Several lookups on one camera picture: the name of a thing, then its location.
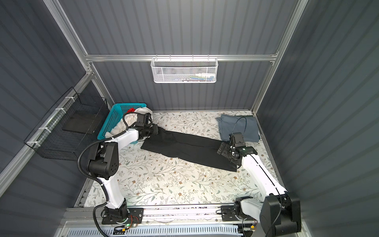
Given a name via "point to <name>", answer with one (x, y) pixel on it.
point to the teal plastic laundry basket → (118, 110)
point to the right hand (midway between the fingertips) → (227, 153)
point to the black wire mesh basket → (73, 131)
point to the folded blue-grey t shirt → (246, 124)
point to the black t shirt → (198, 150)
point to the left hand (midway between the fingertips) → (157, 129)
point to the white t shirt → (126, 121)
